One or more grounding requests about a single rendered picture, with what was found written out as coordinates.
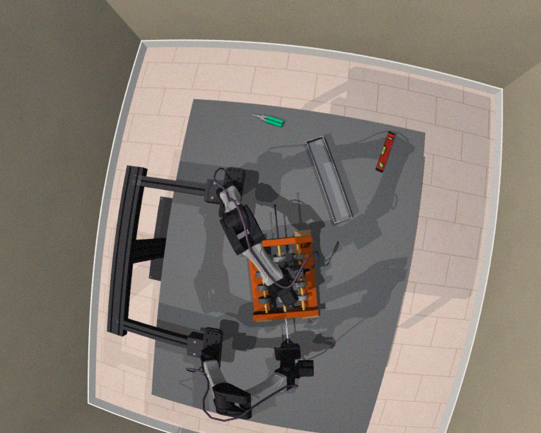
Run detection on green-handled pliers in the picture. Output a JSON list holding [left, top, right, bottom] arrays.
[[253, 115, 283, 127]]

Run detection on red spirit level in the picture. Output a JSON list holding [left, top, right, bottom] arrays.
[[375, 131, 395, 173]]

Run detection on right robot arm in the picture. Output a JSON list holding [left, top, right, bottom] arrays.
[[200, 330, 314, 419]]

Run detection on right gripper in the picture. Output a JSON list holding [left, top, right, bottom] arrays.
[[274, 338, 301, 362]]

